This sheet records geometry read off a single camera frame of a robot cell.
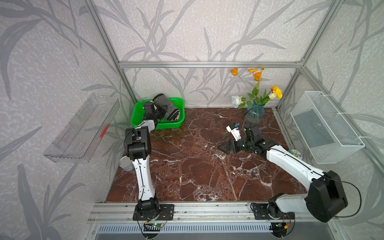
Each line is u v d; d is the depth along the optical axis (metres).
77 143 0.63
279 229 0.72
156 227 0.72
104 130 0.68
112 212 0.76
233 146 0.71
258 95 0.96
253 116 1.03
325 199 0.41
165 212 0.73
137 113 1.07
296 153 0.86
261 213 0.73
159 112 0.95
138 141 0.65
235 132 0.74
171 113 0.99
